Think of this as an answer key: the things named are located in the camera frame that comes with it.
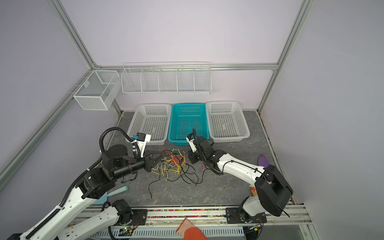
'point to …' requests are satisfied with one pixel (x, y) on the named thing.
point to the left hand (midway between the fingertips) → (164, 156)
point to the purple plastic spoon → (263, 161)
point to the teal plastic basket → (185, 117)
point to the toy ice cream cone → (253, 190)
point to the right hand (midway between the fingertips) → (190, 152)
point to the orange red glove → (190, 231)
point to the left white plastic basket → (152, 119)
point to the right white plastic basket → (227, 121)
